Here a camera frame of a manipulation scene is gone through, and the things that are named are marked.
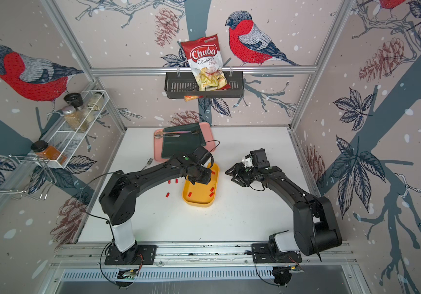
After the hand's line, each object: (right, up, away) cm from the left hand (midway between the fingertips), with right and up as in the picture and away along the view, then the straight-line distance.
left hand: (211, 176), depth 87 cm
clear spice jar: (-55, +36, -3) cm, 65 cm away
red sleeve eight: (-22, -10, +3) cm, 25 cm away
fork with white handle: (-37, +5, +16) cm, 40 cm away
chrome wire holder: (-62, +5, -26) cm, 68 cm away
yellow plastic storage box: (-5, -10, +3) cm, 11 cm away
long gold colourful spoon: (-35, +23, +31) cm, 52 cm away
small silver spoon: (-35, +21, +29) cm, 50 cm away
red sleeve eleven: (0, -10, +4) cm, 11 cm away
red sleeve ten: (0, -8, +5) cm, 9 cm away
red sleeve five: (-11, +4, -26) cm, 29 cm away
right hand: (+8, +2, -2) cm, 8 cm away
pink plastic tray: (-3, +24, +31) cm, 40 cm away
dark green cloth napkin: (-16, +17, +25) cm, 34 cm away
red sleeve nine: (-11, -10, +3) cm, 15 cm away
